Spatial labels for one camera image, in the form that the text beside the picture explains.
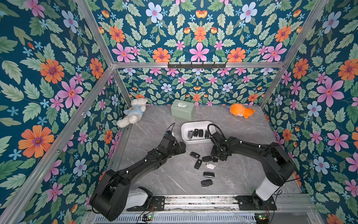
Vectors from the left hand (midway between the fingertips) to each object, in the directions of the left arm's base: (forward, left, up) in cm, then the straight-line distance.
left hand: (182, 145), depth 87 cm
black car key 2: (-8, -20, -7) cm, 23 cm away
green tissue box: (+32, -2, -1) cm, 32 cm away
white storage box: (+17, -4, -6) cm, 19 cm away
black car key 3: (-17, -15, -8) cm, 24 cm away
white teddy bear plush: (+31, +36, -1) cm, 48 cm away
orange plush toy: (+29, -46, -1) cm, 54 cm away
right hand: (-5, -20, -9) cm, 23 cm away
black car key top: (+13, -14, -7) cm, 20 cm away
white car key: (-12, -17, -8) cm, 22 cm away
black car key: (-10, -9, -7) cm, 15 cm away
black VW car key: (+14, -10, -7) cm, 19 cm away
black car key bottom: (-21, -13, -8) cm, 26 cm away
